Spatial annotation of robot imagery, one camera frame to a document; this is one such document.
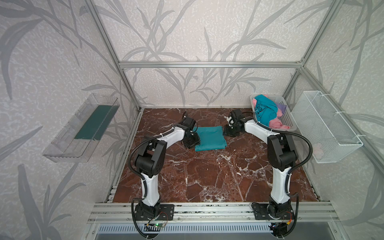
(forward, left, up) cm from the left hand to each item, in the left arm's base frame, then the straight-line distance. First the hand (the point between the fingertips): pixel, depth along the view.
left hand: (201, 139), depth 95 cm
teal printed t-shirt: (+1, -6, +1) cm, 7 cm away
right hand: (+8, -16, +1) cm, 18 cm away
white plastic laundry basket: (+18, -61, +3) cm, 64 cm away
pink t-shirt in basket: (+13, -51, +1) cm, 53 cm away
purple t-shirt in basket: (+27, -61, +3) cm, 66 cm away
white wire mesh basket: (-15, -54, +30) cm, 64 cm away
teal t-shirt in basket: (+22, -46, +5) cm, 52 cm away
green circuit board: (-45, +19, -4) cm, 49 cm away
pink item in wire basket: (-15, -58, +16) cm, 62 cm away
